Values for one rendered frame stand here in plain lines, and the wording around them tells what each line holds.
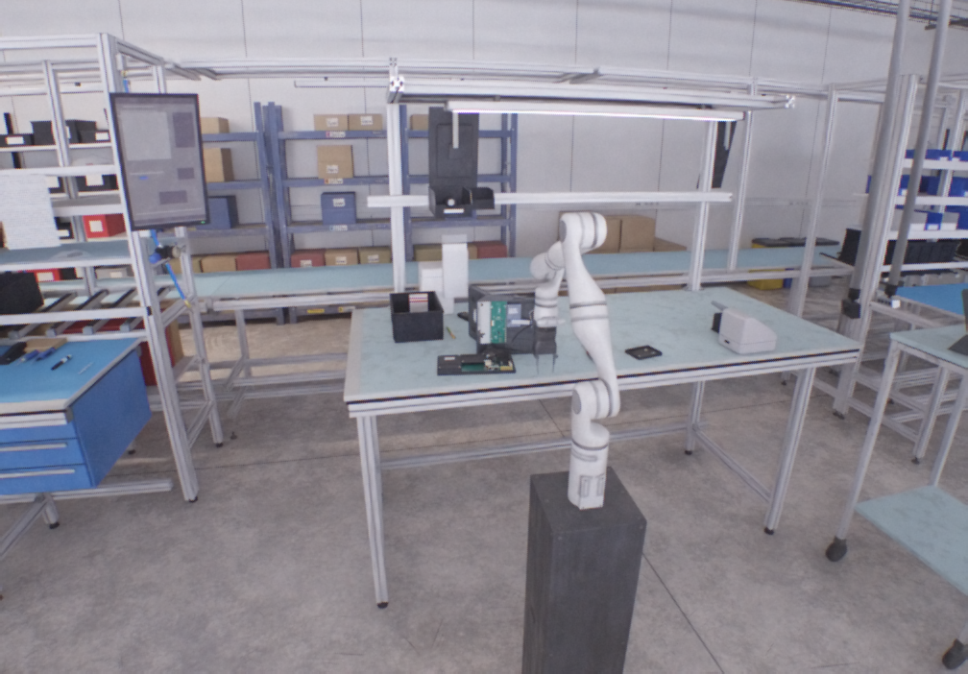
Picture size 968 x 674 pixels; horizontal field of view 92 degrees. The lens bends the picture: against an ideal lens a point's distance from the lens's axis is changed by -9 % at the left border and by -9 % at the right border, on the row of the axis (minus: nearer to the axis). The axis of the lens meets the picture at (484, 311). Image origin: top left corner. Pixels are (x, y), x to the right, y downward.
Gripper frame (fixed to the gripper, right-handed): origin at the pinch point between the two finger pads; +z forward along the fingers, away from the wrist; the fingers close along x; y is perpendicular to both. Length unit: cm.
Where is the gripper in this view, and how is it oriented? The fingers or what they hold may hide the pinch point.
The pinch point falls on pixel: (545, 373)
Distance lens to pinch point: 169.4
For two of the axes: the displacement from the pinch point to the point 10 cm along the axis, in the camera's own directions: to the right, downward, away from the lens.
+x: -9.9, 0.5, -1.5
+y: -1.5, -3.0, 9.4
